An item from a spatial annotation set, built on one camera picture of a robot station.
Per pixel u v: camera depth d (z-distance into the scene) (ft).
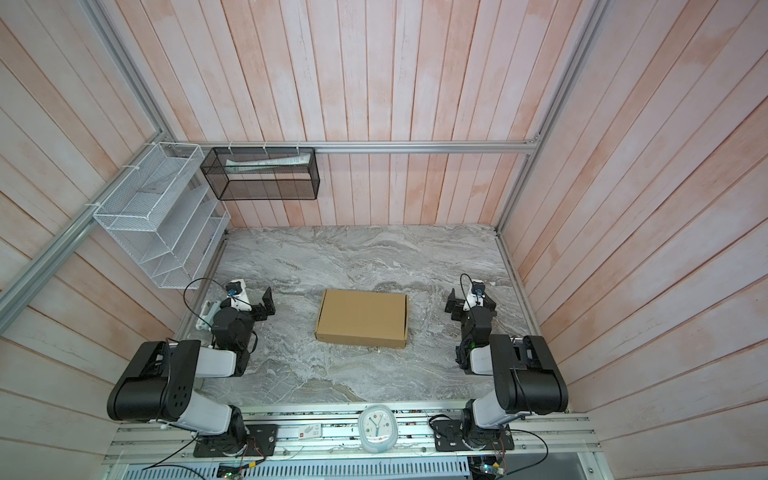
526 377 1.48
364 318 2.95
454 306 2.73
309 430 2.44
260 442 2.40
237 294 2.50
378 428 2.40
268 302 2.86
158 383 1.47
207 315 3.11
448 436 2.40
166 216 2.41
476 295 2.51
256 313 2.67
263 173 3.43
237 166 2.93
